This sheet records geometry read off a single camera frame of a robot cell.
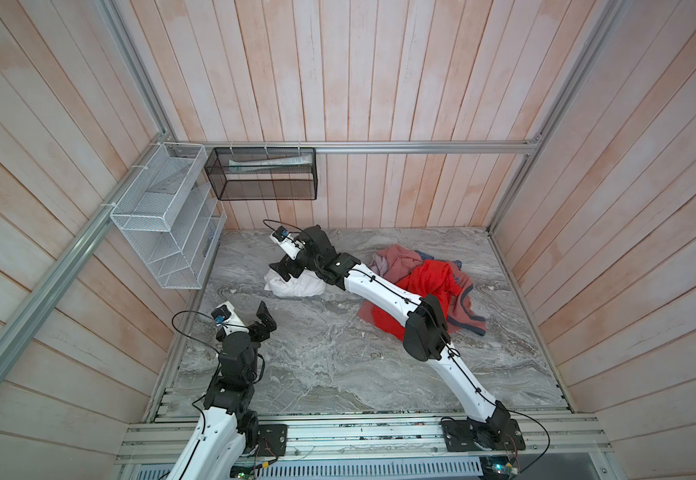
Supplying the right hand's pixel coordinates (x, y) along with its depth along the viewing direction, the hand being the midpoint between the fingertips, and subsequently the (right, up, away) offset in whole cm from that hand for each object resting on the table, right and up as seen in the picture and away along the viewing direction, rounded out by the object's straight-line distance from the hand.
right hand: (279, 254), depth 89 cm
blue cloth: (+51, -1, +23) cm, 56 cm away
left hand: (-6, -16, -8) cm, 19 cm away
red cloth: (+46, -7, -2) cm, 46 cm away
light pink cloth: (+31, -3, +10) cm, 33 cm away
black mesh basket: (-9, +29, +15) cm, 34 cm away
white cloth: (+8, -10, +9) cm, 15 cm away
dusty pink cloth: (+56, -18, +2) cm, 59 cm away
